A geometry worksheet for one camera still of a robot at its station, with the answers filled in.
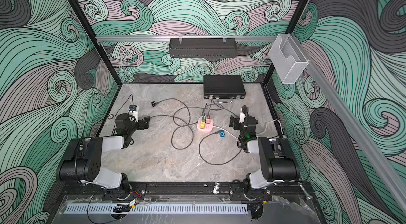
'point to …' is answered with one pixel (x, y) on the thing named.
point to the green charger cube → (203, 117)
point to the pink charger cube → (208, 120)
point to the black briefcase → (224, 88)
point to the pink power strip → (208, 127)
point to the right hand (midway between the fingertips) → (238, 115)
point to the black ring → (113, 115)
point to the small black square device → (153, 103)
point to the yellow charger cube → (202, 124)
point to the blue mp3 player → (222, 133)
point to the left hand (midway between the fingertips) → (140, 114)
